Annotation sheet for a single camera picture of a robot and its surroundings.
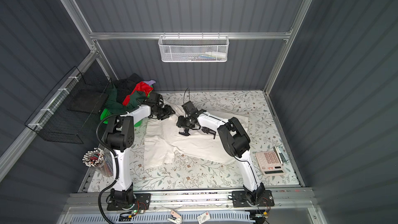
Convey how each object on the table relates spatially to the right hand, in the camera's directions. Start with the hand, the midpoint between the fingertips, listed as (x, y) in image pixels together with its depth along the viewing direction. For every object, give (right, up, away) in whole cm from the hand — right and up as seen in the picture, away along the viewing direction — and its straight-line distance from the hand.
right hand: (180, 125), depth 97 cm
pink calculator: (+51, -19, -14) cm, 56 cm away
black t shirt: (-41, +26, +11) cm, 50 cm away
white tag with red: (+14, -38, -28) cm, 50 cm away
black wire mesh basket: (-51, +9, -25) cm, 57 cm away
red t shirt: (-29, +26, +13) cm, 42 cm away
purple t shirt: (-24, +29, +15) cm, 41 cm away
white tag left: (+2, -37, -29) cm, 47 cm away
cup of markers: (-33, -12, -27) cm, 44 cm away
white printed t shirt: (-10, -8, -3) cm, 13 cm away
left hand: (-7, +7, +8) cm, 12 cm away
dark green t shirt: (-45, +14, +2) cm, 47 cm away
